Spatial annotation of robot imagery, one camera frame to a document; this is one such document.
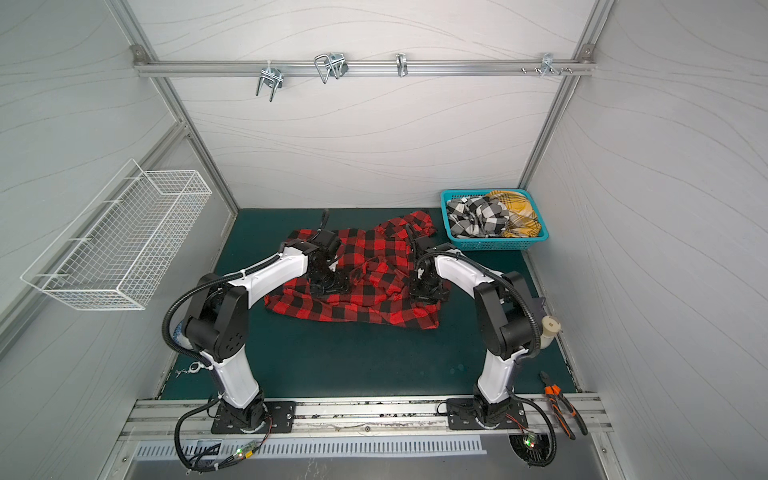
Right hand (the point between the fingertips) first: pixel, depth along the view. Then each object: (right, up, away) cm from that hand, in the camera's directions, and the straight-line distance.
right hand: (421, 293), depth 92 cm
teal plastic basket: (+25, +15, +9) cm, 31 cm away
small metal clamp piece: (-63, -18, -12) cm, 67 cm away
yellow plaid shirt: (+37, +23, +11) cm, 45 cm away
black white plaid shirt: (+22, +25, +16) cm, 36 cm away
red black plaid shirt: (-14, +9, +4) cm, 17 cm away
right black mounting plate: (+8, -27, -19) cm, 34 cm away
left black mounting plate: (-38, -28, -18) cm, 50 cm away
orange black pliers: (+33, -23, -16) cm, 43 cm away
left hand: (-24, +2, -1) cm, 24 cm away
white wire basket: (-74, +15, -25) cm, 79 cm away
